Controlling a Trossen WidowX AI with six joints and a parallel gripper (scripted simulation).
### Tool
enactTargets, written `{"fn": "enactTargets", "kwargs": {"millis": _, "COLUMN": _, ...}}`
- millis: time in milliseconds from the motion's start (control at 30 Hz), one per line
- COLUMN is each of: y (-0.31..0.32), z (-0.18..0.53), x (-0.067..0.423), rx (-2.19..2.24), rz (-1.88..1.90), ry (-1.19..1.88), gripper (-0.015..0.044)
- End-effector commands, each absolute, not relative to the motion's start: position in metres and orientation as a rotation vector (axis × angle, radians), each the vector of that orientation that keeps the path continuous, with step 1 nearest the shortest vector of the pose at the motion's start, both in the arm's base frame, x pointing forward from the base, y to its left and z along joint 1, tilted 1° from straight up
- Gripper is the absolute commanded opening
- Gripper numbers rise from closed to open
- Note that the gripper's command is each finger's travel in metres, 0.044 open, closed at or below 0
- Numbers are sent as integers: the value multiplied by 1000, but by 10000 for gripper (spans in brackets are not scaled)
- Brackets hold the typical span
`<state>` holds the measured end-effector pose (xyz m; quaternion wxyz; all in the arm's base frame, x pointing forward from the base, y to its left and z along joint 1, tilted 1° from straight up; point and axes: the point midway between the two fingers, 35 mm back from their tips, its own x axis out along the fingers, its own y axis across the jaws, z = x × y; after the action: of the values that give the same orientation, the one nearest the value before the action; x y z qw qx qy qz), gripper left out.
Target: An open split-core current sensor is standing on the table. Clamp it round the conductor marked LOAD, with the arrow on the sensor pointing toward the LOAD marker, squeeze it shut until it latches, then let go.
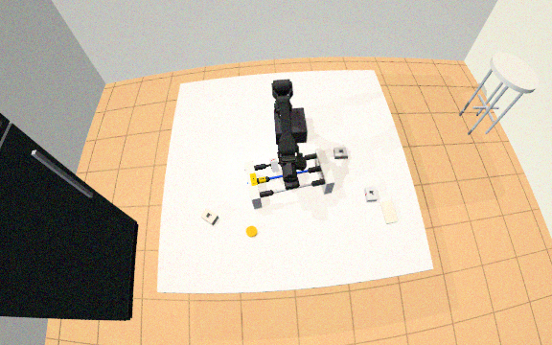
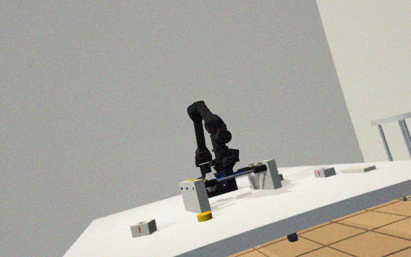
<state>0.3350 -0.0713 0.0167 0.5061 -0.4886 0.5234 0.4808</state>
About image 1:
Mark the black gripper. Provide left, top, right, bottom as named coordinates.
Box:
left=277, top=151, right=300, bottom=190

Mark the yellow short cylinder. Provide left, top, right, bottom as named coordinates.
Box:
left=246, top=226, right=257, bottom=237

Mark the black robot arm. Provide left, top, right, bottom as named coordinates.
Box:
left=271, top=79, right=307, bottom=183

